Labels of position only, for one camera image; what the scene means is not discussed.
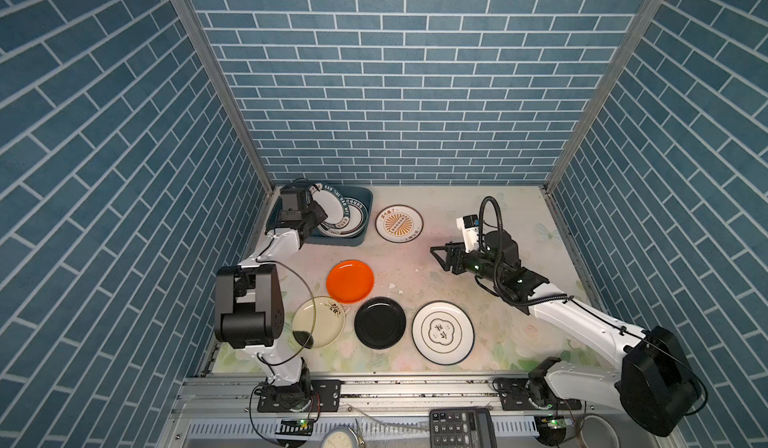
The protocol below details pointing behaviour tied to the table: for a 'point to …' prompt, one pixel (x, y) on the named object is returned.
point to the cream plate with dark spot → (318, 322)
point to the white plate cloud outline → (443, 333)
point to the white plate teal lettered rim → (331, 202)
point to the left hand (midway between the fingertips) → (321, 207)
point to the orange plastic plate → (349, 281)
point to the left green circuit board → (299, 427)
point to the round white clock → (339, 437)
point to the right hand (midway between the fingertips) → (436, 245)
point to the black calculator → (461, 428)
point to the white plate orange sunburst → (399, 223)
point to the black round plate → (380, 322)
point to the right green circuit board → (553, 425)
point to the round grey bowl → (597, 432)
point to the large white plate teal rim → (358, 219)
